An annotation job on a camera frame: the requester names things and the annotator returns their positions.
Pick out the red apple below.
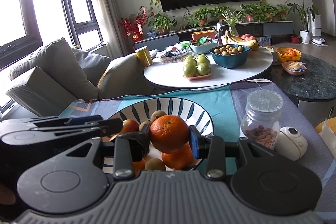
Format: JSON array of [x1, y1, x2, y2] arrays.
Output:
[[120, 119, 139, 134]]

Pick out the tan round fruit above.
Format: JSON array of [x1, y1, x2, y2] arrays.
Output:
[[139, 121, 151, 131]]

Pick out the brown kiwi fruit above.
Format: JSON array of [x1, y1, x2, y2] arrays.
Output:
[[145, 158, 166, 171]]

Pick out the small orange with stem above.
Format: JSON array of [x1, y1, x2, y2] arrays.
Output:
[[161, 143, 195, 170]]

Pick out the large orange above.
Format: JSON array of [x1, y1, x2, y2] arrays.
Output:
[[150, 115, 189, 153]]

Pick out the brown round fruit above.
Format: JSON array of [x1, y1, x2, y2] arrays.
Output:
[[150, 110, 167, 122]]

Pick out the blue striped white bowl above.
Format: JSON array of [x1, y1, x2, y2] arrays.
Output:
[[111, 97, 214, 173]]

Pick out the clear snack jar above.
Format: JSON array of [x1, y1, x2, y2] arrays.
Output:
[[240, 89, 283, 149]]

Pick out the grey sofa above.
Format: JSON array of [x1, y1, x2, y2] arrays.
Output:
[[6, 38, 153, 116]]

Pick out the white round gadget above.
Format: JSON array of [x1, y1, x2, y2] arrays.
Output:
[[274, 126, 308, 161]]

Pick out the green pears on tray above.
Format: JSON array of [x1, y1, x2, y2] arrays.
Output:
[[183, 54, 212, 80]]

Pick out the round white coffee table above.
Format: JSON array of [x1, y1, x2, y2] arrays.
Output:
[[143, 47, 273, 89]]

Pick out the blue grey tablecloth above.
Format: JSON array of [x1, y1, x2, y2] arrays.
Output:
[[59, 81, 335, 223]]

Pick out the grey cushion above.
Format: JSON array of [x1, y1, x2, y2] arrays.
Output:
[[72, 48, 112, 86]]

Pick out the yellow tin can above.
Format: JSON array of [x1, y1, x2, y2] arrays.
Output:
[[135, 46, 153, 67]]

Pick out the teal bowl of longans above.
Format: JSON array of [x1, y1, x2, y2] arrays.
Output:
[[209, 44, 250, 69]]

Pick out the glass plate with snacks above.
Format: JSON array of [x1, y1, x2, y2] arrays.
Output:
[[155, 48, 188, 59]]

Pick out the light blue snack tray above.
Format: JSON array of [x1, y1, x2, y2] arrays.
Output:
[[190, 39, 218, 55]]

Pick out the banana bunch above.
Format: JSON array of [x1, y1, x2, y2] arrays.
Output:
[[224, 30, 260, 51]]

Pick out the orange box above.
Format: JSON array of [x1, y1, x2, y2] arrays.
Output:
[[191, 30, 215, 41]]

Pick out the pink snack dish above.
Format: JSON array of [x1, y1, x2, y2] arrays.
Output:
[[282, 61, 307, 76]]

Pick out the red flower decoration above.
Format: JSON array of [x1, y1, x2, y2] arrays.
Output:
[[117, 6, 154, 42]]

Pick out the orange basket of tangerines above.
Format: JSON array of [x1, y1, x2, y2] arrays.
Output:
[[276, 48, 302, 63]]

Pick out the dark marble round table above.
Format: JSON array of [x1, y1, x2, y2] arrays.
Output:
[[270, 54, 336, 102]]

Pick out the potted green plant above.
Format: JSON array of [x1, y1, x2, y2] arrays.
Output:
[[148, 13, 177, 35]]

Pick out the tv cabinet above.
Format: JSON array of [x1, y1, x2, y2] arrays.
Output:
[[134, 21, 294, 51]]

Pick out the spider plant in vase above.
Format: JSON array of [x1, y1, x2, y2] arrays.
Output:
[[219, 8, 245, 36]]

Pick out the tall plant in white pot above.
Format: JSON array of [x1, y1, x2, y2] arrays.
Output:
[[286, 0, 319, 44]]

